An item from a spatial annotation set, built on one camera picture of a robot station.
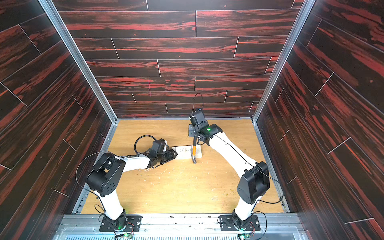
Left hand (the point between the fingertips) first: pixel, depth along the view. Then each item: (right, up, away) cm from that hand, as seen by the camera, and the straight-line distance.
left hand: (177, 155), depth 97 cm
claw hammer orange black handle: (+11, +3, -7) cm, 13 cm away
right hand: (+13, +18, -12) cm, 25 cm away
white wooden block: (+5, +2, -1) cm, 5 cm away
